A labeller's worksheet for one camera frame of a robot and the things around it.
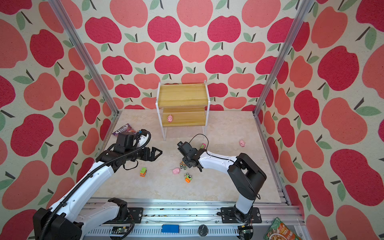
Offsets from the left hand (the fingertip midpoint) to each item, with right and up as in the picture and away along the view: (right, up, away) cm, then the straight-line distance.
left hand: (157, 151), depth 78 cm
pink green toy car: (+26, 0, +20) cm, 33 cm away
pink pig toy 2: (+53, +2, +23) cm, 58 cm away
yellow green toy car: (+13, -11, +12) cm, 20 cm away
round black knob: (+23, -31, -15) cm, 41 cm away
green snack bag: (+59, -36, -9) cm, 70 cm away
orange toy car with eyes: (+16, -17, +7) cm, 24 cm away
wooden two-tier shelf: (+13, +25, +2) cm, 28 cm away
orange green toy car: (-11, -14, +9) cm, 20 cm away
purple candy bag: (-30, +11, +30) cm, 44 cm away
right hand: (+19, -4, +14) cm, 24 cm away
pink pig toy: (+4, +18, +15) cm, 24 cm away
